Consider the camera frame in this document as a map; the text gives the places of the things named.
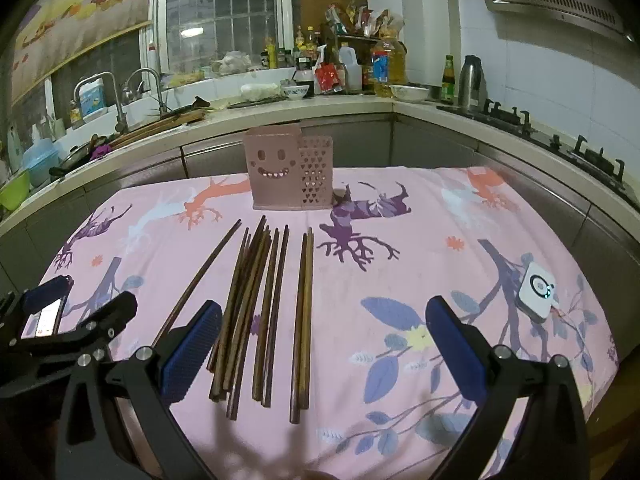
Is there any dark wooden chopstick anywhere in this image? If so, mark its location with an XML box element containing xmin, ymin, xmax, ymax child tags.
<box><xmin>262</xmin><ymin>226</ymin><xmax>290</xmax><ymax>408</ymax></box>
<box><xmin>252</xmin><ymin>228</ymin><xmax>280</xmax><ymax>402</ymax></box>
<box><xmin>298</xmin><ymin>228</ymin><xmax>314</xmax><ymax>410</ymax></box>
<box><xmin>224</xmin><ymin>223</ymin><xmax>268</xmax><ymax>392</ymax></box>
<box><xmin>153</xmin><ymin>219</ymin><xmax>242</xmax><ymax>346</ymax></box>
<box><xmin>207</xmin><ymin>228</ymin><xmax>250</xmax><ymax>374</ymax></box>
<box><xmin>207</xmin><ymin>214</ymin><xmax>266</xmax><ymax>402</ymax></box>
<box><xmin>213</xmin><ymin>228</ymin><xmax>264</xmax><ymax>396</ymax></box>
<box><xmin>288</xmin><ymin>233</ymin><xmax>307</xmax><ymax>425</ymax></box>
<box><xmin>227</xmin><ymin>229</ymin><xmax>271</xmax><ymax>420</ymax></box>

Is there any chrome kitchen faucet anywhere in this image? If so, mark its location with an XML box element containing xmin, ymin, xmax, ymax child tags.
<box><xmin>122</xmin><ymin>67</ymin><xmax>169</xmax><ymax>116</ymax></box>

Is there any barred kitchen window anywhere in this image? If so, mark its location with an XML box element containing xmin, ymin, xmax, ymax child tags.
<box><xmin>152</xmin><ymin>0</ymin><xmax>294</xmax><ymax>73</ymax></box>

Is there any smartphone with lit screen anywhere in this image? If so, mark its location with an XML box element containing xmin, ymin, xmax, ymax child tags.
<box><xmin>22</xmin><ymin>296</ymin><xmax>67</xmax><ymax>338</ymax></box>

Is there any green plastic bowl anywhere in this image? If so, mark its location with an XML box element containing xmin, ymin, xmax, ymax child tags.
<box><xmin>0</xmin><ymin>170</ymin><xmax>30</xmax><ymax>211</ymax></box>

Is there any blue plastic container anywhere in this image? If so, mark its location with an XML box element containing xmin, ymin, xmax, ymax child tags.
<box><xmin>23</xmin><ymin>139</ymin><xmax>60</xmax><ymax>188</ymax></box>

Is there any white square timer device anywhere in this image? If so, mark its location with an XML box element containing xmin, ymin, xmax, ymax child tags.
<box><xmin>515</xmin><ymin>261</ymin><xmax>559</xmax><ymax>323</ymax></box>

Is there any pink floral tablecloth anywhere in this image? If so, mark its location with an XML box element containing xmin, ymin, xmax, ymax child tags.
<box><xmin>47</xmin><ymin>167</ymin><xmax>618</xmax><ymax>479</ymax></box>

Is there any white blue detergent tub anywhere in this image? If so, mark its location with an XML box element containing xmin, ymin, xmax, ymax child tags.
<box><xmin>79</xmin><ymin>78</ymin><xmax>107</xmax><ymax>122</ymax></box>

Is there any wooden cutting board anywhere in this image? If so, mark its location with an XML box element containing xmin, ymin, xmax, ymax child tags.
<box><xmin>108</xmin><ymin>108</ymin><xmax>207</xmax><ymax>150</ymax></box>

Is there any pink smiley utensil holder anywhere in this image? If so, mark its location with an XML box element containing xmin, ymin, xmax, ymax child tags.
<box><xmin>243</xmin><ymin>124</ymin><xmax>333</xmax><ymax>211</ymax></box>

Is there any black gas stove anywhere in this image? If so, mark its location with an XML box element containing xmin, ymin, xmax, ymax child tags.
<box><xmin>438</xmin><ymin>99</ymin><xmax>637</xmax><ymax>202</ymax></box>

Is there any fruit pattern roller blind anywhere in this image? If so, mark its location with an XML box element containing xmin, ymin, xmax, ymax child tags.
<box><xmin>11</xmin><ymin>0</ymin><xmax>149</xmax><ymax>102</ymax></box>

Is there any blue white porcelain bowl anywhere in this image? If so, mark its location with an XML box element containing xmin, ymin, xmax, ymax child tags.
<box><xmin>281</xmin><ymin>84</ymin><xmax>309</xmax><ymax>101</ymax></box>

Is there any red snack packet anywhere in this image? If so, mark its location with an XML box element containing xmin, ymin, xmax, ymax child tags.
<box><xmin>314</xmin><ymin>63</ymin><xmax>343</xmax><ymax>94</ymax></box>

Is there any steel thermos kettle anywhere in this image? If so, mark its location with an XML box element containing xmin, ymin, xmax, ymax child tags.
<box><xmin>458</xmin><ymin>54</ymin><xmax>486</xmax><ymax>110</ymax></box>

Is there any white plastic jug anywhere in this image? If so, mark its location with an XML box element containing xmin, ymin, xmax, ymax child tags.
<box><xmin>338</xmin><ymin>42</ymin><xmax>362</xmax><ymax>93</ymax></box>

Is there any green glass sauce bottle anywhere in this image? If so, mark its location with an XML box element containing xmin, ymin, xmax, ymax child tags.
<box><xmin>440</xmin><ymin>54</ymin><xmax>456</xmax><ymax>105</ymax></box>

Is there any white bowl near stove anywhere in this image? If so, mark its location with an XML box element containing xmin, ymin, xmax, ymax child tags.
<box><xmin>390</xmin><ymin>84</ymin><xmax>430</xmax><ymax>103</ymax></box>

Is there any yellow cooking oil bottle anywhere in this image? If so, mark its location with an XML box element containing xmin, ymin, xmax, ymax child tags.
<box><xmin>371</xmin><ymin>28</ymin><xmax>407</xmax><ymax>98</ymax></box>

